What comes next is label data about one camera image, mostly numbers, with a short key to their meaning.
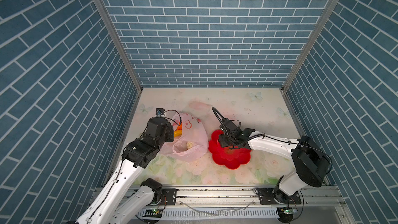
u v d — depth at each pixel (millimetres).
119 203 428
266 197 734
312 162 444
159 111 616
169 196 731
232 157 872
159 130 500
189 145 866
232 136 670
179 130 917
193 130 882
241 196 753
